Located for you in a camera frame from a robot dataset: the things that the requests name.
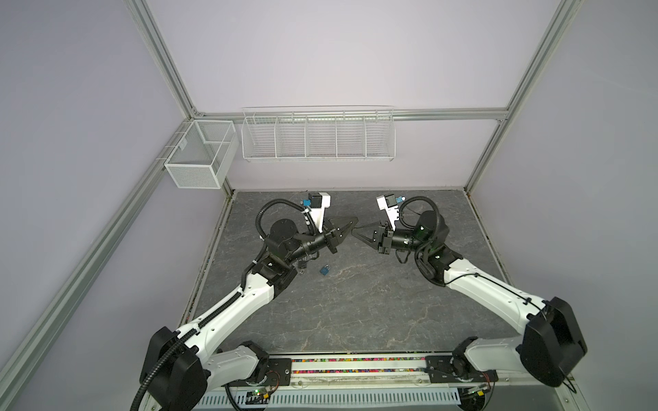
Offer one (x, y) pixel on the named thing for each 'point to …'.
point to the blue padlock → (325, 270)
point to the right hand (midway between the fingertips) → (352, 235)
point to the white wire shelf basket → (319, 134)
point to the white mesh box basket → (203, 156)
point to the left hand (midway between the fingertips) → (358, 225)
